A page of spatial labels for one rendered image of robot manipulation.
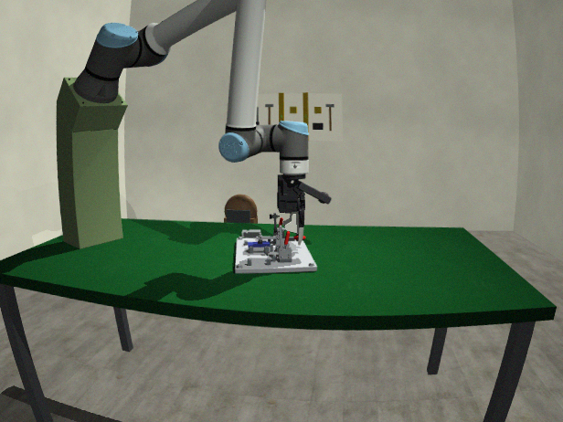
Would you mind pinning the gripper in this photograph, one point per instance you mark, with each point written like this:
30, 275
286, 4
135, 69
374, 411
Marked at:
290, 199

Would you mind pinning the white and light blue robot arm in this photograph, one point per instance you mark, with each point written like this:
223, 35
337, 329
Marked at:
118, 47

